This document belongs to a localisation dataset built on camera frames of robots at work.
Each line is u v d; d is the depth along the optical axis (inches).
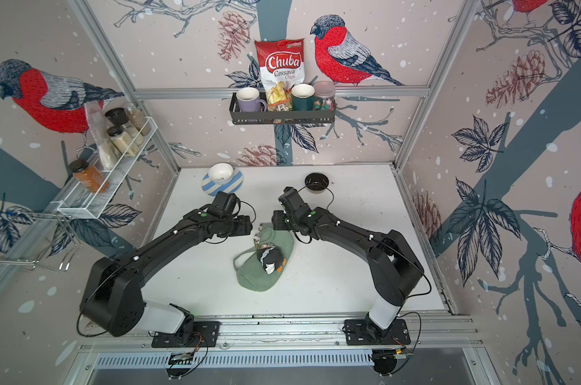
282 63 31.0
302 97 31.9
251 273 32.9
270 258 32.7
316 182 43.5
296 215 25.9
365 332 25.5
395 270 17.7
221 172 45.2
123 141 30.0
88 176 26.4
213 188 44.6
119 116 30.6
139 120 33.7
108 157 27.7
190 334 26.9
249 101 32.1
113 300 16.2
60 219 24.7
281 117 34.3
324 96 33.0
